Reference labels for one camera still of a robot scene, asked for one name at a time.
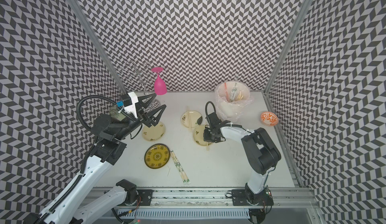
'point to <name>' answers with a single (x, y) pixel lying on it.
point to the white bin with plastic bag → (226, 109)
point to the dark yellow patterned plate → (157, 155)
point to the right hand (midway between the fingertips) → (206, 141)
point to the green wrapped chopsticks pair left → (182, 173)
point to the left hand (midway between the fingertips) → (160, 101)
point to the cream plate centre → (198, 135)
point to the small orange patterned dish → (269, 119)
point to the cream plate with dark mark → (195, 118)
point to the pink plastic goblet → (160, 86)
